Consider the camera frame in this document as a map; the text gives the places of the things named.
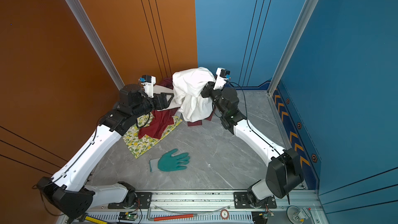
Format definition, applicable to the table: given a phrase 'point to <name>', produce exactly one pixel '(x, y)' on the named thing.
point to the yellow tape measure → (95, 220)
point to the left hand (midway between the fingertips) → (169, 93)
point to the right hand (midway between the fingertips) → (200, 77)
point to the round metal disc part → (292, 212)
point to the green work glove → (167, 162)
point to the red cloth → (159, 119)
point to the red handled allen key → (170, 218)
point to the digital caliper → (81, 217)
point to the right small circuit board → (268, 214)
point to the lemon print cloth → (138, 146)
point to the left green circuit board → (126, 216)
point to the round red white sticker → (224, 214)
